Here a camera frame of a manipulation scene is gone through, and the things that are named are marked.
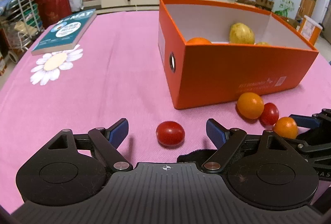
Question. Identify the pink floral tablecloth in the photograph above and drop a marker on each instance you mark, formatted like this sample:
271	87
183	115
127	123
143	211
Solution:
116	72

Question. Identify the orange tangerine with stem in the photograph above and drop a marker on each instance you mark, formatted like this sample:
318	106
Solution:
250	105

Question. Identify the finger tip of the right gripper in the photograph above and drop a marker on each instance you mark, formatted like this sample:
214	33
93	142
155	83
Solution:
308	122

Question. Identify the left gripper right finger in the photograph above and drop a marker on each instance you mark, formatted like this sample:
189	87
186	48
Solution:
227	142

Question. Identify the red gift bag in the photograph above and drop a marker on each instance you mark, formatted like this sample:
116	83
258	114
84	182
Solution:
51	11

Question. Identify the yellow-green mango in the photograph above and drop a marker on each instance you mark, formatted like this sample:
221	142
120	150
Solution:
241	34

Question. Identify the small kumquat orange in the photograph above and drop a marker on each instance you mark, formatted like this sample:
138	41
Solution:
263	43

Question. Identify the orange white fruit carton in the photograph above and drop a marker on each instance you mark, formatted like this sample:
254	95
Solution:
310	29

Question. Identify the large orange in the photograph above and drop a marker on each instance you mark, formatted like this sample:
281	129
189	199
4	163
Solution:
198	40

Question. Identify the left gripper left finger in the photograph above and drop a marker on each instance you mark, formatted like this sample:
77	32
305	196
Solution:
105	143

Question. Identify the red cherry tomato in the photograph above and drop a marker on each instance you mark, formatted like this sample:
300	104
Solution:
270	114
170	134

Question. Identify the orange cardboard box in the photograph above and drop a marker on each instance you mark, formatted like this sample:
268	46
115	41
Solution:
207	74

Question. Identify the teal book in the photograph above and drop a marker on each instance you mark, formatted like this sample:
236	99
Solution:
66	33

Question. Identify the white wire cart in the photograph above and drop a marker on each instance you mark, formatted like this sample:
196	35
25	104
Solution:
20	23

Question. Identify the small orange tangerine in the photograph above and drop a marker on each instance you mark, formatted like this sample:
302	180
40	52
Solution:
286	127

